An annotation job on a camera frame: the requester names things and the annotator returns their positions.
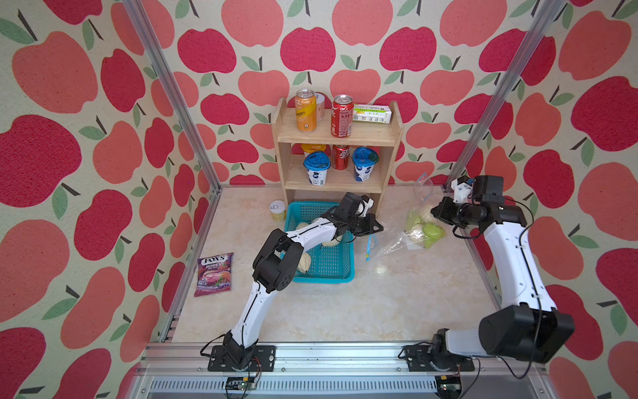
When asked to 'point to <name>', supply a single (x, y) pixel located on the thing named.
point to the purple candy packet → (213, 274)
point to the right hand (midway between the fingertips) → (436, 215)
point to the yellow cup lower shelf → (311, 148)
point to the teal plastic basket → (329, 264)
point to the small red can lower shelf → (340, 157)
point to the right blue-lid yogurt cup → (364, 160)
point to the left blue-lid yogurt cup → (316, 164)
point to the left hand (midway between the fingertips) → (387, 234)
